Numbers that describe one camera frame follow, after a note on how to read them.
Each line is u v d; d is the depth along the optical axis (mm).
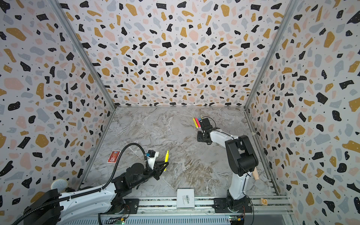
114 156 901
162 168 759
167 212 731
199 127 836
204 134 743
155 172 685
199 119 1132
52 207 462
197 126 1090
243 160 509
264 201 755
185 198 725
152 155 689
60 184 557
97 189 531
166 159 764
